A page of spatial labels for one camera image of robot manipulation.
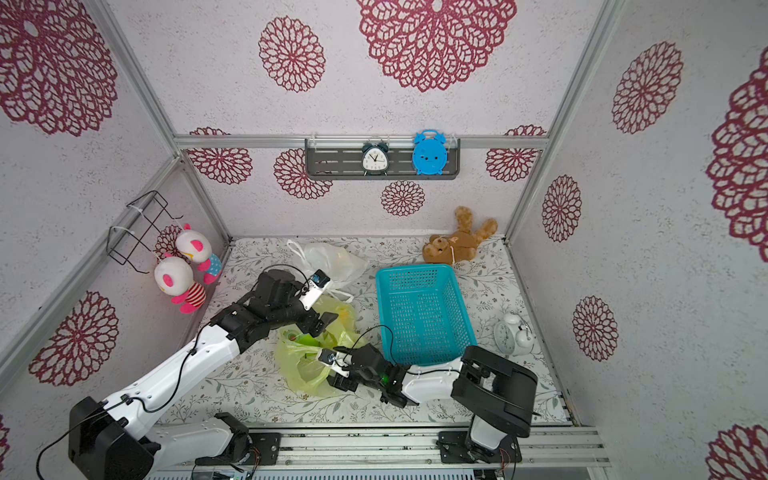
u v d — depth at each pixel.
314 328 0.69
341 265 1.03
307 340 0.87
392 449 0.75
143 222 0.80
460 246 1.07
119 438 0.38
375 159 0.90
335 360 0.68
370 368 0.63
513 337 0.82
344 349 0.73
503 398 0.43
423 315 1.00
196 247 0.92
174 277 0.84
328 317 0.69
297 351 0.72
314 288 0.66
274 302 0.59
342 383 0.72
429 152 0.90
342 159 0.93
